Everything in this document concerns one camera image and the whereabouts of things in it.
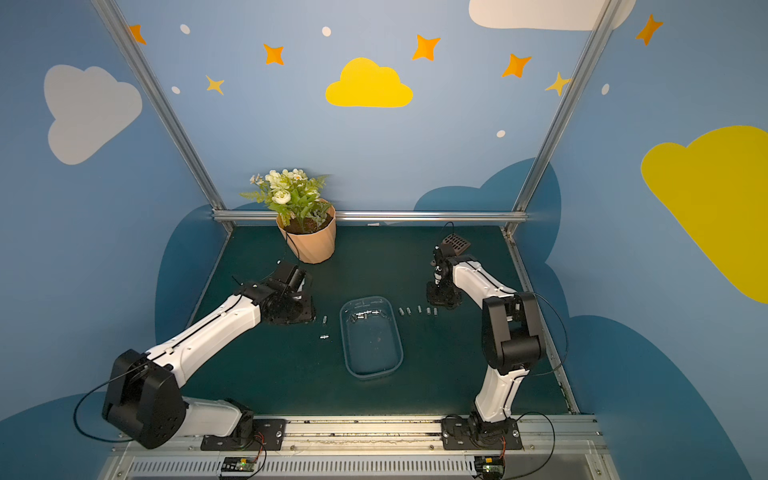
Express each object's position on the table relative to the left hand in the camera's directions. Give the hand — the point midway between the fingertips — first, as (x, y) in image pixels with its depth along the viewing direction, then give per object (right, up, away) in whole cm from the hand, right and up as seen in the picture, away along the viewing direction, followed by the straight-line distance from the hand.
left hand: (310, 308), depth 85 cm
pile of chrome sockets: (+15, -4, +10) cm, 18 cm away
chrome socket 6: (+3, -10, +5) cm, 11 cm away
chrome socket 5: (+2, -5, +10) cm, 11 cm away
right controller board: (+48, -37, -13) cm, 62 cm away
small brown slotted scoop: (+51, +19, +28) cm, 61 cm away
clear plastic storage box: (+18, -10, +6) cm, 21 cm away
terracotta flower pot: (-2, +21, +11) cm, 24 cm away
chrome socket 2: (+33, -3, +13) cm, 36 cm away
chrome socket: (+27, -3, +12) cm, 30 cm away
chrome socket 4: (+38, -3, +11) cm, 40 cm away
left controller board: (-14, -36, -14) cm, 41 cm away
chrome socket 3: (+36, -3, +12) cm, 38 cm away
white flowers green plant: (-6, +34, +3) cm, 35 cm away
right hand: (+40, +1, +10) cm, 41 cm away
